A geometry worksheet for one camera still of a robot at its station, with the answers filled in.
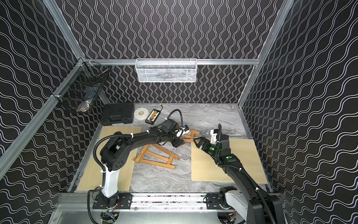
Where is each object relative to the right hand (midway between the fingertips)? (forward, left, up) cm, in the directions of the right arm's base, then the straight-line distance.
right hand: (198, 141), depth 84 cm
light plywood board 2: (-10, -4, -14) cm, 18 cm away
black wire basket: (+29, +79, +16) cm, 86 cm away
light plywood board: (-19, +63, -13) cm, 67 cm away
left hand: (+8, +10, -6) cm, 14 cm away
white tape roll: (+31, +44, -11) cm, 55 cm away
